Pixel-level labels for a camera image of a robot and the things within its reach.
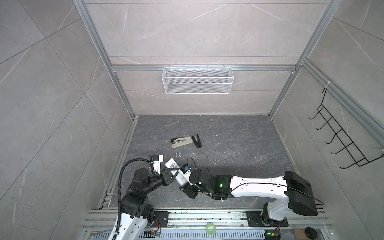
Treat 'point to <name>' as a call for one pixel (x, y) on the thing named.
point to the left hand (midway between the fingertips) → (178, 168)
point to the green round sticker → (210, 228)
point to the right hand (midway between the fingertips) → (183, 184)
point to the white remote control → (172, 163)
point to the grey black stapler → (177, 142)
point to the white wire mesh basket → (198, 80)
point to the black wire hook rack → (356, 154)
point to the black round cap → (311, 233)
